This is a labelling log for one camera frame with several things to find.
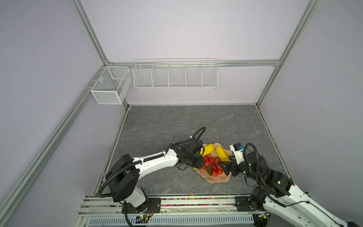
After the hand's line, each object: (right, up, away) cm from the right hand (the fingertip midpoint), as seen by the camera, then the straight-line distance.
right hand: (224, 160), depth 73 cm
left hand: (-12, -5, +7) cm, 14 cm away
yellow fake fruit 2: (+2, 0, +12) cm, 12 cm away
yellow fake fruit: (-6, +3, +14) cm, 15 cm away
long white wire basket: (-12, +55, +32) cm, 65 cm away
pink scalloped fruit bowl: (+1, -12, +8) cm, 15 cm away
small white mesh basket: (-73, +44, +27) cm, 90 cm away
